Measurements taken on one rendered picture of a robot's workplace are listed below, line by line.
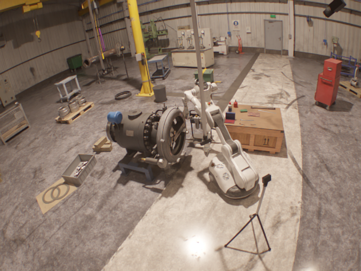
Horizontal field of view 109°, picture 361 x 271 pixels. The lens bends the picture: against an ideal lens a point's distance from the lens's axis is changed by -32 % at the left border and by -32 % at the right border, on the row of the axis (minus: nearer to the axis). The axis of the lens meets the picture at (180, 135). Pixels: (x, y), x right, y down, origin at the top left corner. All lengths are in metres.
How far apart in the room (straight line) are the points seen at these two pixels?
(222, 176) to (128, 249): 1.41
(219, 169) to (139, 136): 1.11
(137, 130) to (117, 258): 1.63
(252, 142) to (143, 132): 1.72
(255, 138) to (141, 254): 2.32
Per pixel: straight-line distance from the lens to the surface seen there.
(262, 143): 3.16
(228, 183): 2.36
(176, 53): 9.00
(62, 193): 3.44
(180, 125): 2.63
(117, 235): 2.47
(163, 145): 2.29
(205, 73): 5.58
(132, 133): 2.60
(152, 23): 13.56
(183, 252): 2.17
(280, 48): 12.52
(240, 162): 2.33
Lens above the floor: 2.00
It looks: 33 degrees down
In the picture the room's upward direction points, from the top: 9 degrees counter-clockwise
